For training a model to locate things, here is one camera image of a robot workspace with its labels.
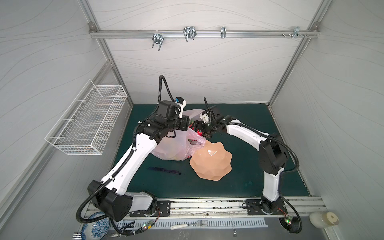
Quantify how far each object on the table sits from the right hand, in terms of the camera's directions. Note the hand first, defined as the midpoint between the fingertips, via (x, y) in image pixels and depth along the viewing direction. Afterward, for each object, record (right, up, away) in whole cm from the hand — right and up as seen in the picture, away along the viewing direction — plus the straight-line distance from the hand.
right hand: (195, 128), depth 87 cm
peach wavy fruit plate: (+11, -21, +2) cm, 24 cm away
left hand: (-2, +7, -14) cm, 16 cm away
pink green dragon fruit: (+3, -2, -6) cm, 6 cm away
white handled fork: (+3, -46, -15) cm, 48 cm away
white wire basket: (-51, +3, -19) cm, 54 cm away
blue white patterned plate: (-45, -45, -20) cm, 67 cm away
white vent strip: (-11, -44, -17) cm, 49 cm away
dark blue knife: (-18, -24, -1) cm, 30 cm away
